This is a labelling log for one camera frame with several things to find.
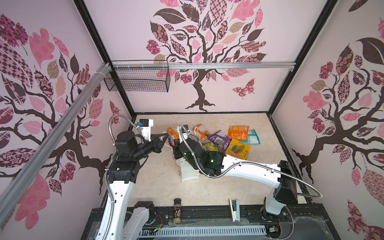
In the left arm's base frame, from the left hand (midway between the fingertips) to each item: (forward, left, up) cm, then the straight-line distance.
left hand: (169, 137), depth 66 cm
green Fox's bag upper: (+13, -23, -29) cm, 39 cm away
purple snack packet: (+17, -29, -27) cm, 44 cm away
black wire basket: (+69, +34, -15) cm, 79 cm away
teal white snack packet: (+19, -52, -28) cm, 62 cm away
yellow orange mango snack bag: (+9, -39, -26) cm, 48 cm away
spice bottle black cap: (-25, -3, -28) cm, 38 cm away
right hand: (+1, -2, -2) cm, 3 cm away
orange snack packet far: (+24, -43, -28) cm, 57 cm away
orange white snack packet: (+26, -16, -28) cm, 41 cm away
